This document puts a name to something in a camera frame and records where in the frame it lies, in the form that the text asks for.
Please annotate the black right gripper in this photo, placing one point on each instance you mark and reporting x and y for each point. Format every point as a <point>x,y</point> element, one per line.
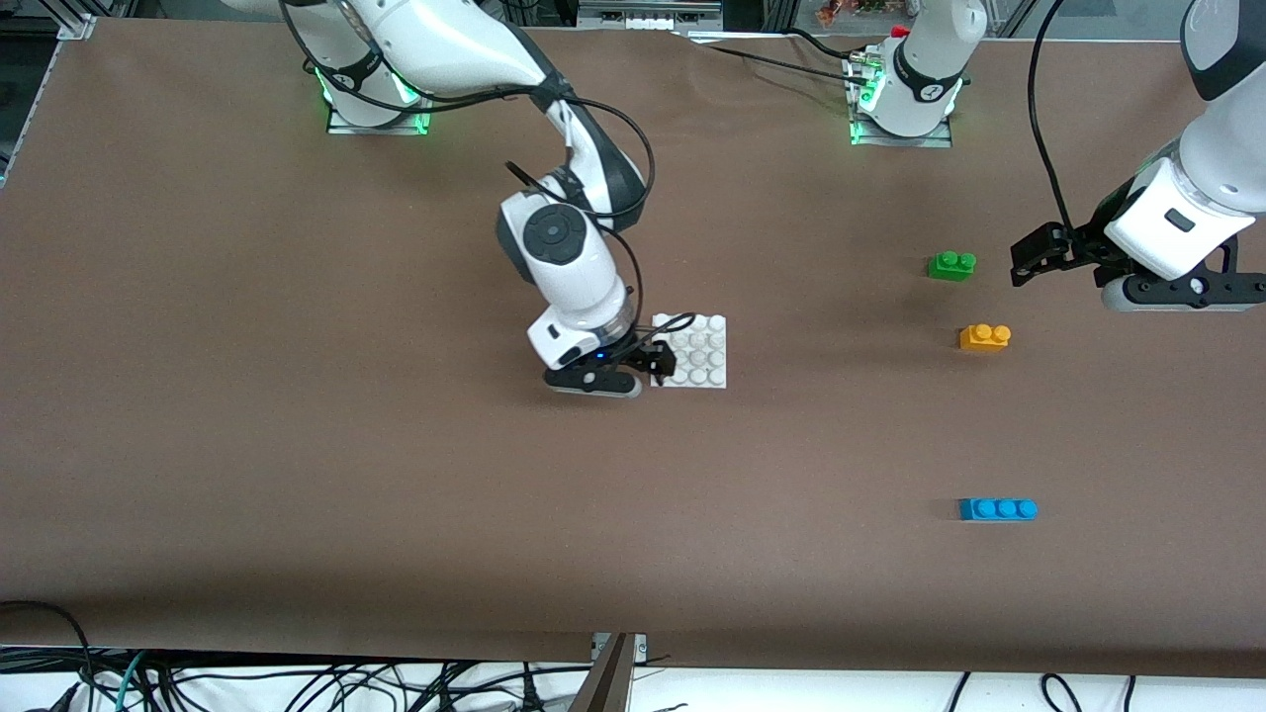
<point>644,353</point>

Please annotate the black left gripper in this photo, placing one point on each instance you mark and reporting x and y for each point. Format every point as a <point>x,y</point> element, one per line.
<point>1082,244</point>

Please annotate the white studded base plate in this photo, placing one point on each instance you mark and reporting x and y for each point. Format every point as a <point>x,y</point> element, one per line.
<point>702,356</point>

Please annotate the yellow toy block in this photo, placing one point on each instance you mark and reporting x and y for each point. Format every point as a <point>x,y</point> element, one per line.
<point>983,341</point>

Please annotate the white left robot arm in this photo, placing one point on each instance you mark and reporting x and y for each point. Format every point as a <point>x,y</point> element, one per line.
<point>930,59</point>

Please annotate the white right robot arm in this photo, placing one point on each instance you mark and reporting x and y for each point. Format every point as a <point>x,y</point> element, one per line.
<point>574,277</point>

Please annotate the green toy block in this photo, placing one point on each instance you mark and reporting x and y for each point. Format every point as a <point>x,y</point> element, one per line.
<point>949,268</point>

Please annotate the blue toy block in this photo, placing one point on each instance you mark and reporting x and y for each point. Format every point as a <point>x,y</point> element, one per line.
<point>994,510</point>

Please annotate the brown table cover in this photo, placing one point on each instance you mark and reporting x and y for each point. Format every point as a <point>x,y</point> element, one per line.
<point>593,494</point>

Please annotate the orange background clutter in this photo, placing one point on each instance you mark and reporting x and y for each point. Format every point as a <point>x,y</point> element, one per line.
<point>851,10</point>

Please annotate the white power strip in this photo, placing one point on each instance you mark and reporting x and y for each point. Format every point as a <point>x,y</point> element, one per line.
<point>648,15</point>

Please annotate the silver metal bracket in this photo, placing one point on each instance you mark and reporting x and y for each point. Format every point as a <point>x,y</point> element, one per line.
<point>641,648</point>

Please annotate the dark frame beam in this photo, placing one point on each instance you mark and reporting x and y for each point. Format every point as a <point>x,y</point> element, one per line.
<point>605,687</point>

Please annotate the aluminium frame rail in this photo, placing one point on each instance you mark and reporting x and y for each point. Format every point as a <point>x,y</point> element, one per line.
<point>74,28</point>

